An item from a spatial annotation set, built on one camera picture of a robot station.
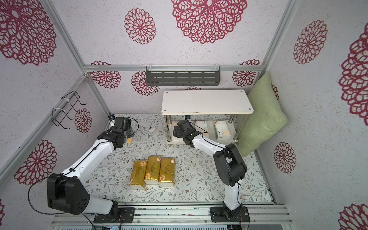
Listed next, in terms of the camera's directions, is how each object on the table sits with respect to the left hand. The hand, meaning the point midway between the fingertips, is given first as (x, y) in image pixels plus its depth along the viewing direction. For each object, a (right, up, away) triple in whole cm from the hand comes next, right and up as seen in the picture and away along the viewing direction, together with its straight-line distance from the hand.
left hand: (121, 133), depth 85 cm
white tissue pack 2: (+62, +1, +10) cm, 63 cm away
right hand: (+35, +3, +10) cm, 36 cm away
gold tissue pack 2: (+19, -22, -2) cm, 29 cm away
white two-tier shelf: (+68, +14, +37) cm, 78 cm away
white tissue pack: (+31, -4, +9) cm, 32 cm away
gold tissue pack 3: (+27, -23, -3) cm, 36 cm away
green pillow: (+80, +8, -12) cm, 81 cm away
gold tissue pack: (+10, -27, -3) cm, 29 cm away
